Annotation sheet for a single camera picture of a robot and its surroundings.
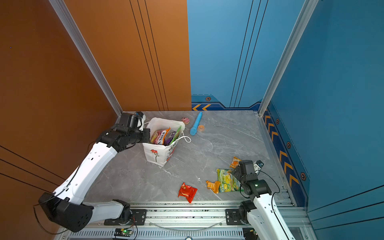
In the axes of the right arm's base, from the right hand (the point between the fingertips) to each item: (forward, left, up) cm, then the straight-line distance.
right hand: (238, 173), depth 82 cm
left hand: (+14, +47, +20) cm, 53 cm away
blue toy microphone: (+33, +26, -1) cm, 41 cm away
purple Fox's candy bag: (+14, +38, +14) cm, 43 cm away
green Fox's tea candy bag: (-4, +5, -4) cm, 8 cm away
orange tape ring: (+36, +20, -4) cm, 41 cm away
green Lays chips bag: (+17, +34, +13) cm, 40 cm away
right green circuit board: (-27, -2, -7) cm, 28 cm away
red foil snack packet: (-9, +28, -3) cm, 30 cm away
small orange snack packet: (-6, +13, -5) cm, 15 cm away
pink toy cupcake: (+43, +32, -2) cm, 53 cm away
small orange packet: (+9, -1, -4) cm, 10 cm away
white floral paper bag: (+6, +42, +11) cm, 44 cm away
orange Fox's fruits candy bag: (+15, +44, +14) cm, 49 cm away
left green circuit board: (-26, +59, -7) cm, 64 cm away
